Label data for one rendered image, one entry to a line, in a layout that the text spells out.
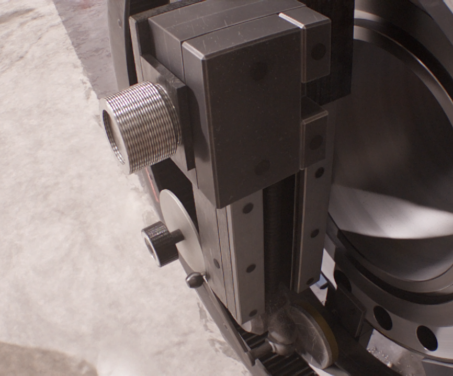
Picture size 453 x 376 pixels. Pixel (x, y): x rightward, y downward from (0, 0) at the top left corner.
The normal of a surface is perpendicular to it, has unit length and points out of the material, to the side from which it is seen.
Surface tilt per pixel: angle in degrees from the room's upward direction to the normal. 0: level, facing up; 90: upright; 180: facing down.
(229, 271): 90
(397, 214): 10
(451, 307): 90
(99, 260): 0
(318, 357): 90
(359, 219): 20
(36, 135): 0
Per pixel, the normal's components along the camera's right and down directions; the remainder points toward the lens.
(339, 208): 0.21, -0.41
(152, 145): 0.53, 0.49
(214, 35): -0.04, -0.74
